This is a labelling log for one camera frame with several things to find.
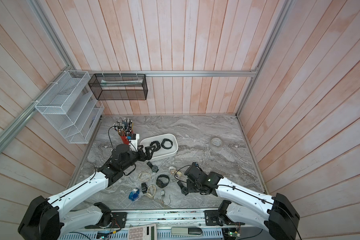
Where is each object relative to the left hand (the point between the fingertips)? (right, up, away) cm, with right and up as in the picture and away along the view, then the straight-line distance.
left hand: (149, 148), depth 81 cm
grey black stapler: (+19, -37, -13) cm, 44 cm away
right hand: (+23, -20, 0) cm, 31 cm away
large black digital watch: (+6, -20, +1) cm, 21 cm away
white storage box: (+6, -5, +15) cm, 17 cm away
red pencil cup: (-19, +4, +15) cm, 25 cm away
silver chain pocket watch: (+7, -25, 0) cm, 26 cm away
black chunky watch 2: (+7, +3, +19) cm, 21 cm away
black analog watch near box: (+1, -14, +9) cm, 17 cm away
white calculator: (0, -38, -12) cm, 40 cm away
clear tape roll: (+43, +2, +23) cm, 49 cm away
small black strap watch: (-3, -21, -1) cm, 22 cm away
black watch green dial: (+19, -24, +1) cm, 31 cm away
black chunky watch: (+2, +1, +18) cm, 18 cm away
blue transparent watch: (-7, -23, -5) cm, 25 cm away
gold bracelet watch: (+16, -15, +1) cm, 22 cm away
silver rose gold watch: (+12, -15, +9) cm, 21 cm away
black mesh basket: (-26, +41, +23) cm, 54 cm away
